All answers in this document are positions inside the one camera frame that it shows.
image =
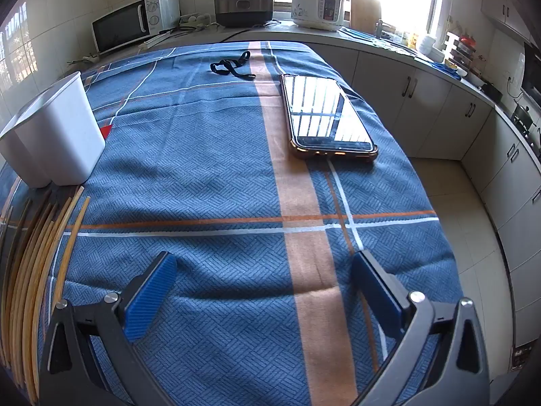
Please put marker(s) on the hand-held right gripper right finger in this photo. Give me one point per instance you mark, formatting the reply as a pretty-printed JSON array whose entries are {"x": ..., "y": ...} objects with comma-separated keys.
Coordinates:
[{"x": 376, "y": 296}]

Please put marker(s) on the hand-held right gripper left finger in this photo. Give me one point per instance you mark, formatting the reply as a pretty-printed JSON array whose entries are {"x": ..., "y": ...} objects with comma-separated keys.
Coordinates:
[{"x": 150, "y": 300}]

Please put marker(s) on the bamboo dish rack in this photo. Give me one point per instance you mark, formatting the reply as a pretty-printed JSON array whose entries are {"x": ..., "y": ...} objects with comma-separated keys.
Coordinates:
[{"x": 29, "y": 287}]

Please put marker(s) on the white plastic container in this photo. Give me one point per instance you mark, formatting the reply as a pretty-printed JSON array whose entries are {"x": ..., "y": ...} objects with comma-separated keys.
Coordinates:
[
  {"x": 63, "y": 135},
  {"x": 23, "y": 165}
]

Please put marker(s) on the blue plaid tablecloth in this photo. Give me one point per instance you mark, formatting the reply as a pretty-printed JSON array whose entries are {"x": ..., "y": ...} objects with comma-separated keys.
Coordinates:
[{"x": 203, "y": 177}]

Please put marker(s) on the small red scrap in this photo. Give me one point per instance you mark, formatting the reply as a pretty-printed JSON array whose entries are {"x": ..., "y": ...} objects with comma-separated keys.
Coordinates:
[{"x": 105, "y": 130}]

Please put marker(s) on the white lower cabinets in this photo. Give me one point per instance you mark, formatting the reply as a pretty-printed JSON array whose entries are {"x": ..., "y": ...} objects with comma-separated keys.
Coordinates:
[{"x": 498, "y": 169}]

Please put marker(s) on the smartphone with orange case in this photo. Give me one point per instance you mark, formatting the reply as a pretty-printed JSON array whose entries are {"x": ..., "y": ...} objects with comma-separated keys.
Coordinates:
[{"x": 325, "y": 114}]

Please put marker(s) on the gas stove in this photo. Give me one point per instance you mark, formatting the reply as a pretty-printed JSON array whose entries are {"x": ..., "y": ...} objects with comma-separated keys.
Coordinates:
[{"x": 526, "y": 120}]

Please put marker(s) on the kitchen counter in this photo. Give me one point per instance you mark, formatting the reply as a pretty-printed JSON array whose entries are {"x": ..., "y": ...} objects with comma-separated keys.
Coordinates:
[{"x": 422, "y": 57}]

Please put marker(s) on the white jar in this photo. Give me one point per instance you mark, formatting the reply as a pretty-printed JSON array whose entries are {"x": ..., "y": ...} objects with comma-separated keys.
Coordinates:
[{"x": 426, "y": 45}]

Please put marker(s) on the spice rack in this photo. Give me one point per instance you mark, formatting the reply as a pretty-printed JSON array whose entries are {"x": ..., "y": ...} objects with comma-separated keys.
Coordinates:
[{"x": 461, "y": 53}]

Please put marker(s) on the white power strip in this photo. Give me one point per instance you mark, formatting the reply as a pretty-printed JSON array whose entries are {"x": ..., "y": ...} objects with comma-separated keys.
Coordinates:
[{"x": 156, "y": 39}]

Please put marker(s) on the range hood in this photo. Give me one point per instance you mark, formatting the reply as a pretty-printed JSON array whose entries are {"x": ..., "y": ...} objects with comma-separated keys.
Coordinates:
[{"x": 532, "y": 70}]

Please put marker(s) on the white microwave oven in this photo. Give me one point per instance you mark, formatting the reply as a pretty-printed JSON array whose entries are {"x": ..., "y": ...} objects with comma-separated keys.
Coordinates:
[{"x": 122, "y": 25}]

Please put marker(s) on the wooden cutting board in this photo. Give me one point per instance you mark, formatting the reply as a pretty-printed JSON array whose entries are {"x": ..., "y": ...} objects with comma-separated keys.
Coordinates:
[{"x": 365, "y": 12}]

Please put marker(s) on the white pressure cooker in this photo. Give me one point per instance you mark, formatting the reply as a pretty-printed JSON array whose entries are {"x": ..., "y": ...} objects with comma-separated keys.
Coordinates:
[{"x": 317, "y": 6}]

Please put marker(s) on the black rice cooker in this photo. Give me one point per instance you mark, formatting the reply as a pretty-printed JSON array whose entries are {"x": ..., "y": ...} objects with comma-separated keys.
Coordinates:
[{"x": 243, "y": 6}]

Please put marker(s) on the white upper cabinet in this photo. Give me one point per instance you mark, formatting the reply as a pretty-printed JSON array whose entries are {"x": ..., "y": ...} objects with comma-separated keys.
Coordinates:
[{"x": 513, "y": 8}]

